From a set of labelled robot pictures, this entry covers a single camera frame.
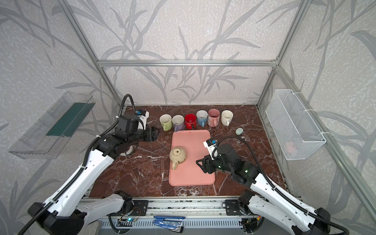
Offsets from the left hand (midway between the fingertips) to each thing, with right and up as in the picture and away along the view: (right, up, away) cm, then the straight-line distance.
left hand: (157, 126), depth 73 cm
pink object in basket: (+68, -11, +1) cm, 68 cm away
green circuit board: (-13, -46, -2) cm, 48 cm away
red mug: (+15, +2, +34) cm, 37 cm away
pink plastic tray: (+15, -29, +14) cm, 35 cm away
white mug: (+41, +5, +30) cm, 51 cm away
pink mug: (+31, +5, +27) cm, 42 cm away
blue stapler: (+8, -46, -5) cm, 47 cm away
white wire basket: (+63, -2, -10) cm, 64 cm away
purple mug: (+6, +1, +33) cm, 33 cm away
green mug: (-3, +2, +31) cm, 31 cm away
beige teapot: (+9, -18, +10) cm, 22 cm away
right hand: (+22, -15, -1) cm, 26 cm away
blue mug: (+24, +5, +32) cm, 40 cm away
